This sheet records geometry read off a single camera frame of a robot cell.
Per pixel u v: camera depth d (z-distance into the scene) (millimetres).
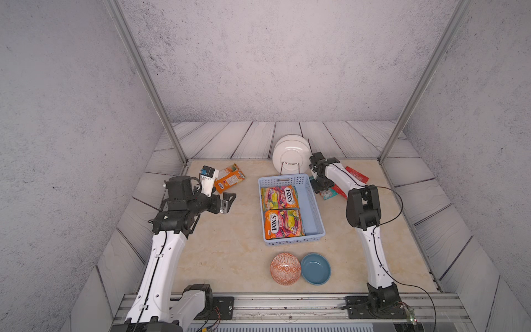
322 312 728
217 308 725
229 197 669
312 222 948
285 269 814
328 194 1042
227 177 1111
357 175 1105
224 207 659
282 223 886
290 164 1018
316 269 809
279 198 993
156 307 386
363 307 724
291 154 1025
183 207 546
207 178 636
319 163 847
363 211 646
